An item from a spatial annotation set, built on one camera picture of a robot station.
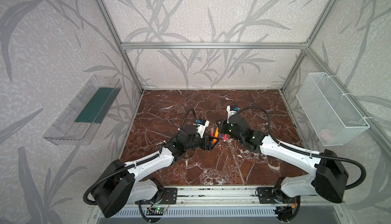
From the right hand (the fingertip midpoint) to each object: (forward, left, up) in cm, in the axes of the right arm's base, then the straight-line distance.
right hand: (216, 116), depth 80 cm
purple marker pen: (-9, -1, -6) cm, 11 cm away
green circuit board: (-40, +30, -21) cm, 54 cm away
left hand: (-9, 0, -4) cm, 10 cm away
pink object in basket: (-12, -52, +1) cm, 53 cm away
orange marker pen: (-9, +1, -5) cm, 10 cm away
